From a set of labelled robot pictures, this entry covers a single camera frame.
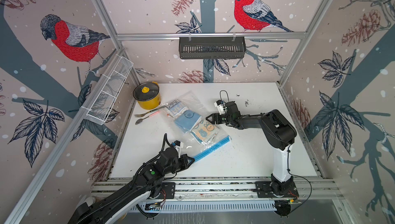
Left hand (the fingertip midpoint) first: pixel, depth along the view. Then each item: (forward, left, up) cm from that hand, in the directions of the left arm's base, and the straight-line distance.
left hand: (197, 159), depth 79 cm
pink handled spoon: (+26, +39, -6) cm, 48 cm away
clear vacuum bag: (+8, +3, -2) cm, 9 cm away
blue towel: (+24, +6, -1) cm, 25 cm away
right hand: (+28, -8, -3) cm, 29 cm away
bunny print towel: (+17, -4, -3) cm, 18 cm away
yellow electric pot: (+36, +32, -1) cm, 49 cm away
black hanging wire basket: (+67, -9, +24) cm, 72 cm away
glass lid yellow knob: (+41, +35, +7) cm, 55 cm away
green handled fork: (+30, +38, -4) cm, 48 cm away
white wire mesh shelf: (+26, +54, +14) cm, 61 cm away
